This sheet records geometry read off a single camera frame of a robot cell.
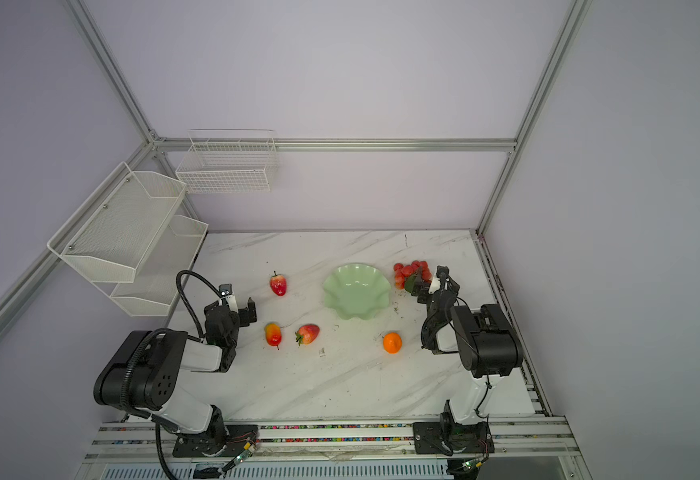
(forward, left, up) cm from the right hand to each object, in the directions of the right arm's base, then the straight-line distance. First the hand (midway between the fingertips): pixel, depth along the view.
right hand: (433, 273), depth 94 cm
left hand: (-9, +64, -4) cm, 65 cm away
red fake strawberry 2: (-18, +39, -6) cm, 44 cm away
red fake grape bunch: (+3, +9, -3) cm, 10 cm away
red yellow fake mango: (-19, +49, -6) cm, 53 cm away
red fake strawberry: (0, +52, -6) cm, 52 cm away
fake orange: (-21, +14, -7) cm, 26 cm away
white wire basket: (+27, +68, +24) cm, 77 cm away
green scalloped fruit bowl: (-1, +25, -9) cm, 26 cm away
